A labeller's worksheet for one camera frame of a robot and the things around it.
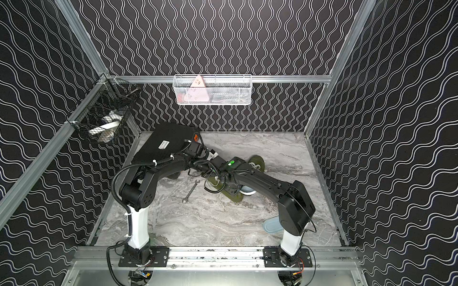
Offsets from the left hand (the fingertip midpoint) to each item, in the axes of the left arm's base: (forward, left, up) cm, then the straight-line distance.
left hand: (223, 170), depth 90 cm
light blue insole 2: (-21, -25, -11) cm, 35 cm away
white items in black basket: (+3, +51, +20) cm, 55 cm away
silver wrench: (-13, +19, -10) cm, 25 cm away
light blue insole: (-14, -11, +7) cm, 19 cm away
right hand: (-7, -8, 0) cm, 11 cm away
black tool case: (+21, +35, -3) cm, 41 cm away
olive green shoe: (-4, +4, -5) cm, 8 cm away
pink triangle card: (+30, +15, +25) cm, 42 cm away
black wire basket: (+21, +64, +17) cm, 70 cm away
